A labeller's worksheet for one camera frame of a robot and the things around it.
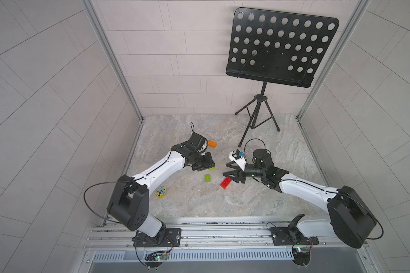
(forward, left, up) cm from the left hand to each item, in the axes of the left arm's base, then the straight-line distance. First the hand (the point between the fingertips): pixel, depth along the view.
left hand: (216, 164), depth 83 cm
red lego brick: (-5, -5, -10) cm, 12 cm away
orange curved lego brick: (+19, +2, -9) cm, 21 cm away
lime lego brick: (-4, +2, +3) cm, 5 cm away
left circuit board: (-37, +24, -9) cm, 45 cm away
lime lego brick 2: (-2, +4, -10) cm, 12 cm away
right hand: (-4, -5, +2) cm, 7 cm away
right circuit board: (-35, -35, -10) cm, 50 cm away
